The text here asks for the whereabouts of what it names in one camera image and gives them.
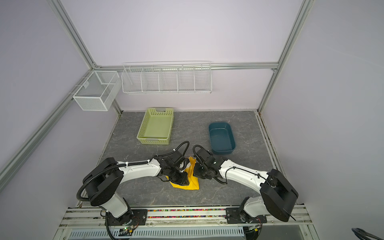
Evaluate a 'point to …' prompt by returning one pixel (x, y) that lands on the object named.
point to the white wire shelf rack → (162, 77)
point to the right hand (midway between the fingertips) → (194, 175)
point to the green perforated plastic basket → (156, 126)
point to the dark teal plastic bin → (221, 137)
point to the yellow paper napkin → (193, 180)
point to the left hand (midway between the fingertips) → (187, 185)
